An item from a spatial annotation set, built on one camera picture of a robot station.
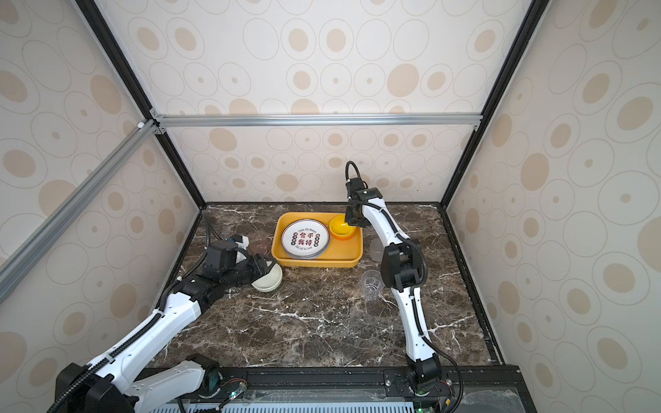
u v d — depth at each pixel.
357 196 0.76
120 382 0.41
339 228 1.06
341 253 1.03
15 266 0.51
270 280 0.89
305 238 1.04
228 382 0.73
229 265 0.62
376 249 1.00
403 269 0.64
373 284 0.93
